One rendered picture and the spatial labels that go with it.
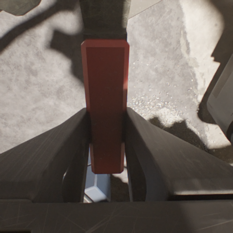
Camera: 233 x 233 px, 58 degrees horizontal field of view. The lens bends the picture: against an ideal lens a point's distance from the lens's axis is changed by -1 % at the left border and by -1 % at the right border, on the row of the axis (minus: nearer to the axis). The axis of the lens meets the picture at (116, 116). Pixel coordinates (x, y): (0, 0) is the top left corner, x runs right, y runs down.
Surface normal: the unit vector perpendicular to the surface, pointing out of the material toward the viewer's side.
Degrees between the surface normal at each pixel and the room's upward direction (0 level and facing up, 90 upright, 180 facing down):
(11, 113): 0
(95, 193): 0
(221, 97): 90
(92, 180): 90
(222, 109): 90
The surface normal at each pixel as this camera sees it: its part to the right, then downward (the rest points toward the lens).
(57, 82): 0.03, 0.58
